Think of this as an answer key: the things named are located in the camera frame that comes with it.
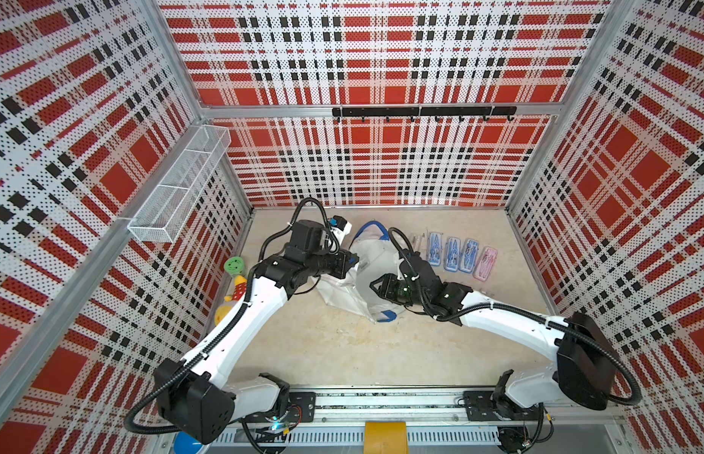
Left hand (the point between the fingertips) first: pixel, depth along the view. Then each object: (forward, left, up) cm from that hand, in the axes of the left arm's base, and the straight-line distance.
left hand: (358, 258), depth 75 cm
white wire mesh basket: (+22, +65, -4) cm, 69 cm away
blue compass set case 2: (+18, -34, -23) cm, 45 cm away
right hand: (-4, -5, -8) cm, 10 cm away
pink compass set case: (+13, -45, -24) cm, 53 cm away
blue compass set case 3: (+17, -40, -24) cm, 50 cm away
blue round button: (-40, +43, -22) cm, 62 cm away
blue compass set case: (+21, -28, -25) cm, 43 cm away
